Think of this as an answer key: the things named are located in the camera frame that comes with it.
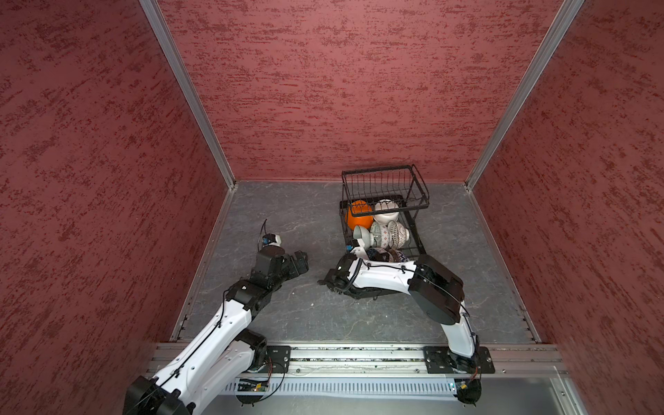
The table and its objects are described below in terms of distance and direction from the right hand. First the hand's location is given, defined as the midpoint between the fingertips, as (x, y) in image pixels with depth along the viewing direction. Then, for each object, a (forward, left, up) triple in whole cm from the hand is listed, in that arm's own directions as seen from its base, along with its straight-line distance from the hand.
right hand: (388, 260), depth 84 cm
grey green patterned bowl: (+10, +1, 0) cm, 10 cm away
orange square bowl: (+27, +7, -3) cm, 28 cm away
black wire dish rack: (+37, +3, -7) cm, 38 cm away
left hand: (-1, +30, +1) cm, 30 cm away
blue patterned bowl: (+4, +4, -4) cm, 7 cm away
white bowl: (+27, -4, -3) cm, 28 cm away
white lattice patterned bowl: (+11, -5, -1) cm, 12 cm away
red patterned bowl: (+2, -3, -1) cm, 3 cm away
